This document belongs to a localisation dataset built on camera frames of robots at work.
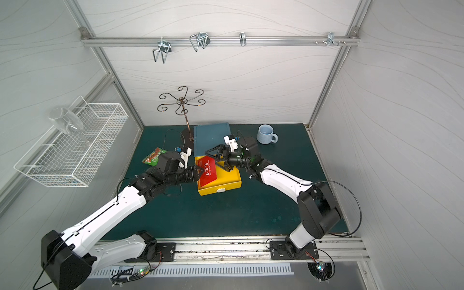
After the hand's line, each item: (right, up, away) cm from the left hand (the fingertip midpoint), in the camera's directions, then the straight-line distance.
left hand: (202, 171), depth 76 cm
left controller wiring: (-30, -40, -8) cm, 51 cm away
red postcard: (+3, -1, +2) cm, 4 cm away
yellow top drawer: (+10, -4, +2) cm, 11 cm away
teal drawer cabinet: (+1, +15, +10) cm, 18 cm away
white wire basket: (-49, +6, -12) cm, 51 cm away
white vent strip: (-4, -38, -6) cm, 39 cm away
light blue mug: (+33, +17, +32) cm, 49 cm away
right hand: (+3, +6, -1) cm, 7 cm away
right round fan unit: (+49, -40, -3) cm, 64 cm away
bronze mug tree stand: (-15, +17, +32) cm, 39 cm away
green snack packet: (-33, +3, +25) cm, 42 cm away
